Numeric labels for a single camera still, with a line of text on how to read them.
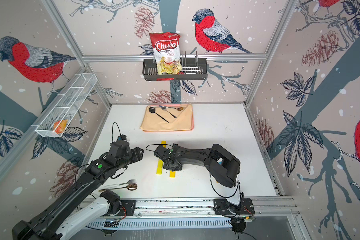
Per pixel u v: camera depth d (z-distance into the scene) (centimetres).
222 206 73
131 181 81
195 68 94
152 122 108
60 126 66
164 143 97
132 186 82
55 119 72
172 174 84
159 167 88
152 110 115
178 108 116
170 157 61
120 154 60
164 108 117
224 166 48
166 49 81
